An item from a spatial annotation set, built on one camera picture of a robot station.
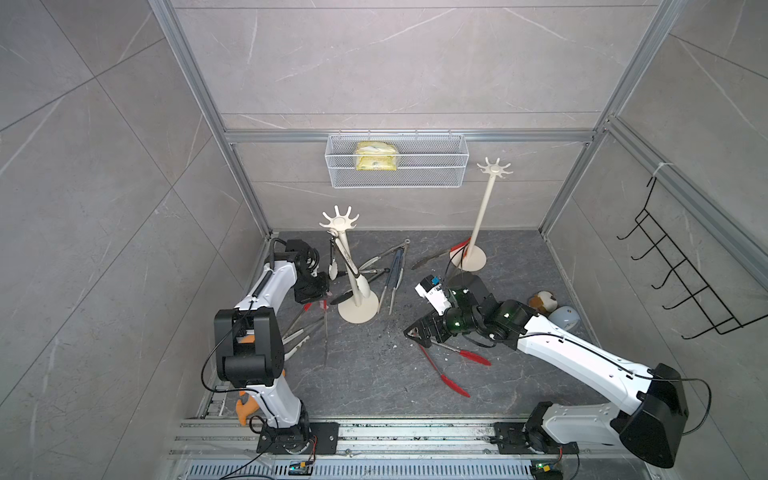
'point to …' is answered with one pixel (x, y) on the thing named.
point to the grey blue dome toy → (566, 317)
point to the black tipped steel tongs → (362, 270)
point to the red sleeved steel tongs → (324, 305)
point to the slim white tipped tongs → (294, 334)
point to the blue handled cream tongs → (396, 262)
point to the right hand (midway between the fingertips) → (418, 325)
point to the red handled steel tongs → (462, 247)
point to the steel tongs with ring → (405, 244)
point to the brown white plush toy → (543, 300)
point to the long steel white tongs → (351, 263)
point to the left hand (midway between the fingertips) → (327, 290)
